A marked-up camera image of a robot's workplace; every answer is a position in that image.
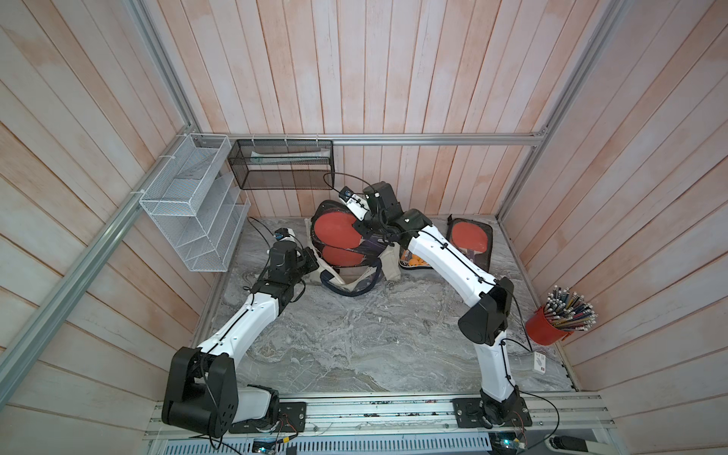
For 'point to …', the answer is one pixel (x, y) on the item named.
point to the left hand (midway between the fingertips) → (315, 254)
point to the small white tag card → (539, 362)
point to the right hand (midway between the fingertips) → (357, 212)
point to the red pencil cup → (562, 313)
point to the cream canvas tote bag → (355, 281)
